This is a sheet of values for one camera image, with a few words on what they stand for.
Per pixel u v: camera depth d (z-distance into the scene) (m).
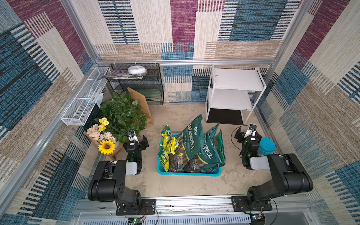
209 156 0.69
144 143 0.89
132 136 0.78
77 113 0.91
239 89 0.81
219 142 0.74
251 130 0.76
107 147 0.70
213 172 0.83
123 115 0.82
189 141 0.75
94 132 0.75
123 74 0.91
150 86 1.11
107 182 0.46
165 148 0.82
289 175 0.44
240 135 0.84
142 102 0.89
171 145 0.75
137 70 0.88
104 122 0.70
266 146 0.84
